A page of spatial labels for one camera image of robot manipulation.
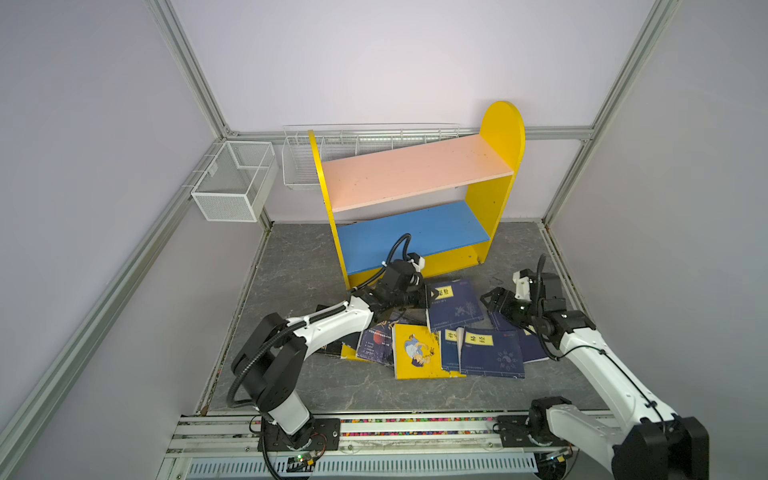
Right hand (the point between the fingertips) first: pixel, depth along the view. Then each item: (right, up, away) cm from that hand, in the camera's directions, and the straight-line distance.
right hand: (491, 304), depth 83 cm
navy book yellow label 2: (+1, -14, +2) cm, 15 cm away
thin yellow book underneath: (-40, -13, -1) cm, 42 cm away
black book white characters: (-44, -13, +2) cm, 46 cm away
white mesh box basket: (-83, +40, +21) cm, 94 cm away
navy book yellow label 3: (-11, -15, +1) cm, 18 cm away
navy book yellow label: (-10, 0, +3) cm, 10 cm away
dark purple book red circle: (-32, -10, -2) cm, 34 cm away
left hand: (-15, +2, -1) cm, 15 cm away
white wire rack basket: (-43, +50, +11) cm, 67 cm away
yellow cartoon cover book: (-21, -13, -1) cm, 25 cm away
